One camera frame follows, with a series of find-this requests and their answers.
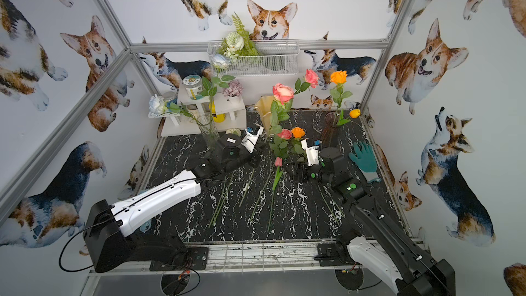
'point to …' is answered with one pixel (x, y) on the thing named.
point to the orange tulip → (354, 114)
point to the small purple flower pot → (233, 92)
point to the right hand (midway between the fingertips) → (293, 159)
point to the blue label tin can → (174, 100)
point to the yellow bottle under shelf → (220, 117)
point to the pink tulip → (278, 163)
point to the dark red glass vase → (331, 120)
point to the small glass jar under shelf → (193, 113)
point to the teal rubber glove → (364, 157)
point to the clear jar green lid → (193, 85)
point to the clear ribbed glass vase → (208, 130)
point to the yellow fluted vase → (264, 105)
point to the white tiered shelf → (225, 113)
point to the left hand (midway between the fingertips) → (264, 138)
